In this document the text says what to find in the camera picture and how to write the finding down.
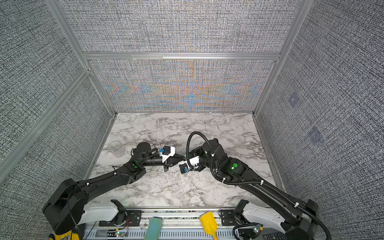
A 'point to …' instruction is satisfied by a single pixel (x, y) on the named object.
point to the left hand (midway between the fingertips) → (184, 158)
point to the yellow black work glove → (67, 235)
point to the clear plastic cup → (115, 147)
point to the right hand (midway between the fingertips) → (189, 147)
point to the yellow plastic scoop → (209, 224)
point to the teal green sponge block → (154, 229)
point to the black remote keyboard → (274, 236)
